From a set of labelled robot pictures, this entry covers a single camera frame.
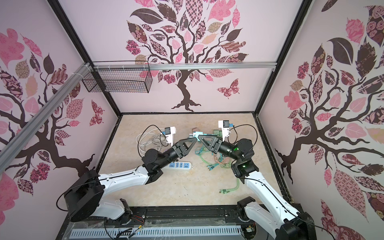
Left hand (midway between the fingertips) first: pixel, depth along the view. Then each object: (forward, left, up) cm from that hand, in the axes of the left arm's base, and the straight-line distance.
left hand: (198, 142), depth 63 cm
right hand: (+1, -1, +2) cm, 3 cm away
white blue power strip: (+3, +10, -30) cm, 32 cm away
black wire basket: (+50, +41, 0) cm, 65 cm away
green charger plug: (+27, -16, -30) cm, 44 cm away
